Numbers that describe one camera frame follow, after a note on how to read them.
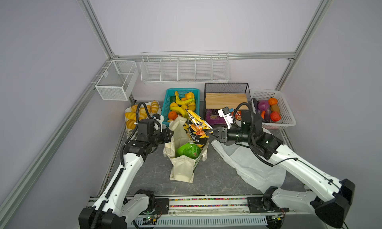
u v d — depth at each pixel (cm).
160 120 70
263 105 107
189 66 100
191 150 76
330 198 39
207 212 73
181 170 76
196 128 65
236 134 57
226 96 102
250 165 85
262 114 107
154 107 114
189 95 112
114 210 39
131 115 108
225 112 61
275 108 112
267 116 106
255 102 112
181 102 111
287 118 102
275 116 103
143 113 108
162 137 68
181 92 116
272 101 113
